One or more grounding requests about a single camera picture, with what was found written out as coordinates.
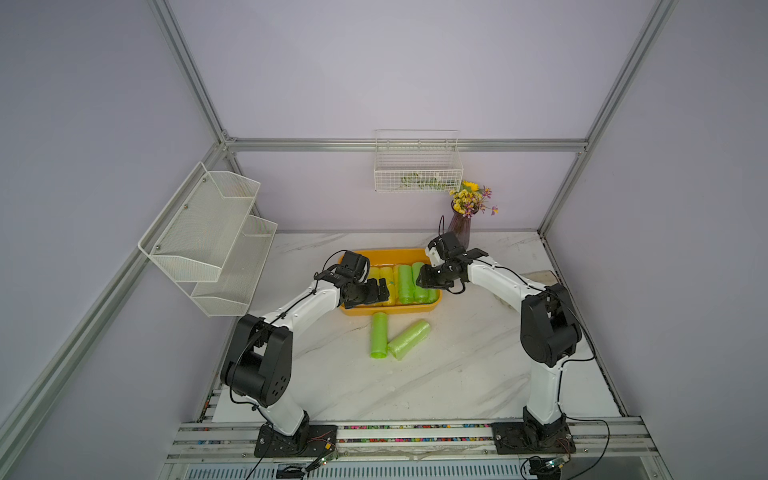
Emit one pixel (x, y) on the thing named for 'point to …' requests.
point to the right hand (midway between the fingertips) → (423, 285)
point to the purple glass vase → (460, 224)
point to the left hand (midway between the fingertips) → (375, 298)
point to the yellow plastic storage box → (394, 256)
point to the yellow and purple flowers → (468, 199)
